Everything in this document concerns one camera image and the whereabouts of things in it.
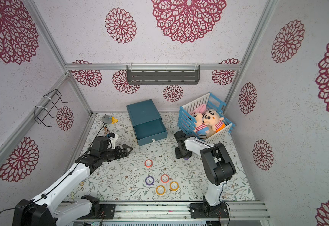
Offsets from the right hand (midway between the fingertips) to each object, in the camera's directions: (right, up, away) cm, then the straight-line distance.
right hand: (184, 157), depth 95 cm
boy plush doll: (+19, +27, +3) cm, 33 cm away
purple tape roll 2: (-20, -12, -10) cm, 25 cm away
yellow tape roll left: (-16, -16, -13) cm, 26 cm away
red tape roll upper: (-24, -5, -5) cm, 25 cm away
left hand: (-35, +6, -12) cm, 38 cm away
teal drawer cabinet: (-24, +23, -10) cm, 34 cm away
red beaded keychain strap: (-58, +17, +14) cm, 62 cm away
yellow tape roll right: (-8, -14, -12) cm, 20 cm away
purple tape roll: (+1, 0, -3) cm, 3 cm away
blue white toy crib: (+2, +24, +4) cm, 24 cm away
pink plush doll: (+12, +20, +2) cm, 23 cm away
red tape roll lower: (-14, -12, -11) cm, 22 cm away
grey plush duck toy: (-57, +25, +15) cm, 64 cm away
